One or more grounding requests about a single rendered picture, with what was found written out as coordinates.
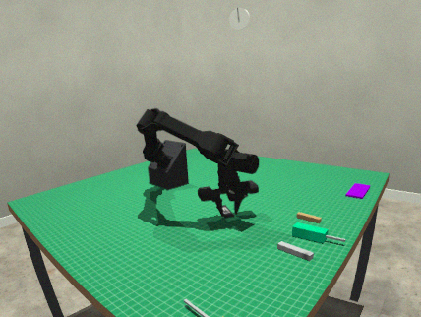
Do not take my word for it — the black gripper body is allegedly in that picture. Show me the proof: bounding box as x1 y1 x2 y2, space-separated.
198 170 259 201

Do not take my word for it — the black strip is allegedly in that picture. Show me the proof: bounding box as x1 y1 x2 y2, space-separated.
222 205 234 218

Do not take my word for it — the small tan wooden bar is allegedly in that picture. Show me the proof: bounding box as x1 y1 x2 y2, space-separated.
296 212 322 223

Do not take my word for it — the purple rectangular block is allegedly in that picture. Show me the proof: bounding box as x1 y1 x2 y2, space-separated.
345 183 370 199

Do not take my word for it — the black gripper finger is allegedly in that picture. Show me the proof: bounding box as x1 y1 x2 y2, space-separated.
234 194 248 215
212 198 223 217

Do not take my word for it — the green work mat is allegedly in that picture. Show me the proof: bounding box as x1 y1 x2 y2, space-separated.
7 149 389 317

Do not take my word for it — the orange-handled screwdriver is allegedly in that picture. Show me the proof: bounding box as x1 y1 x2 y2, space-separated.
184 299 210 317

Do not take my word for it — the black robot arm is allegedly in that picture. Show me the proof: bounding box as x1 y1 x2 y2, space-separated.
137 108 259 201

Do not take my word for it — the grey rectangular bar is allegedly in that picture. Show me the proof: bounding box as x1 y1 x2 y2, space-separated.
277 241 314 261

